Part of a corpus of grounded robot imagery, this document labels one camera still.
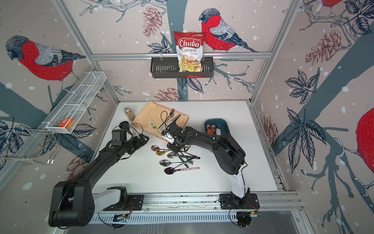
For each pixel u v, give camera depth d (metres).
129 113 1.04
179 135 0.68
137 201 0.73
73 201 0.40
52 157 0.62
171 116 1.10
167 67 1.07
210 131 1.00
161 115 1.11
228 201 0.73
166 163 0.85
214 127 1.01
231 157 0.50
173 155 0.91
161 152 0.90
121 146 0.66
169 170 0.82
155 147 0.93
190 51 0.83
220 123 1.03
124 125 0.92
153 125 1.05
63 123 0.67
